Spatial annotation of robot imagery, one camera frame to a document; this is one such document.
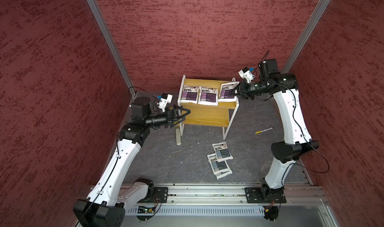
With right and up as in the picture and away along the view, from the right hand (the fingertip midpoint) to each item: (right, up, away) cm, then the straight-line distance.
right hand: (230, 96), depth 69 cm
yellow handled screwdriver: (+26, -22, +29) cm, 44 cm away
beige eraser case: (-28, -24, +23) cm, 44 cm away
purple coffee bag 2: (-10, 0, +3) cm, 11 cm away
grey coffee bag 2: (-3, -40, +12) cm, 42 cm away
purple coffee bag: (-19, +1, +4) cm, 20 cm away
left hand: (-21, -10, -6) cm, 24 cm away
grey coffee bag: (-1, -32, +18) cm, 37 cm away
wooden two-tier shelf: (-2, -11, +20) cm, 23 cm away
